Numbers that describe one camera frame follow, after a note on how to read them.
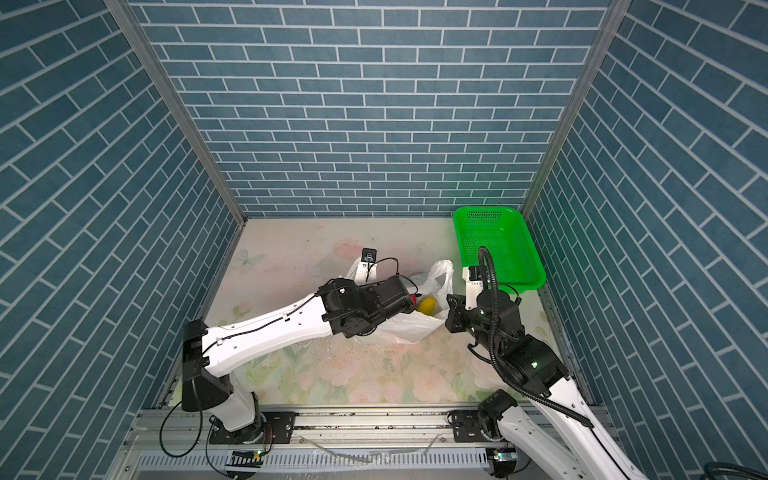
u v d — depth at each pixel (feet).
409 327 2.38
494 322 1.54
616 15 2.34
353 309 1.52
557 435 1.49
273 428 2.38
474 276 1.93
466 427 2.42
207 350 1.35
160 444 1.39
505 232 3.82
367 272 1.96
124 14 2.29
